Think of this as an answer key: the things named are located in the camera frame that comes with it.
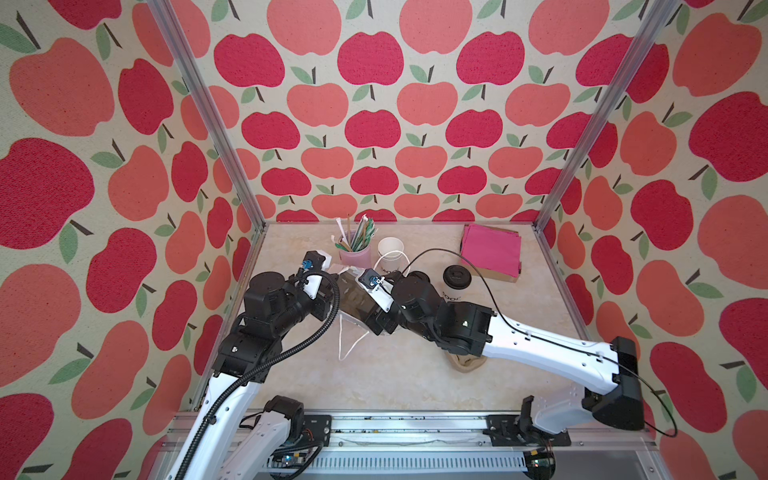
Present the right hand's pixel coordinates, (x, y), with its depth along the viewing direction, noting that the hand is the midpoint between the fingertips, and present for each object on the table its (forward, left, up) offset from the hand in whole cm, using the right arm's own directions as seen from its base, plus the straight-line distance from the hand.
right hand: (378, 289), depth 67 cm
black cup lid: (+19, -22, -19) cm, 35 cm away
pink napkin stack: (+40, -39, -28) cm, 62 cm away
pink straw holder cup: (+24, +10, -20) cm, 33 cm away
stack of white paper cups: (+27, 0, -18) cm, 32 cm away
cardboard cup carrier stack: (-5, -24, -26) cm, 36 cm away
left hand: (0, +9, +3) cm, 9 cm away
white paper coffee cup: (+16, -21, -25) cm, 36 cm away
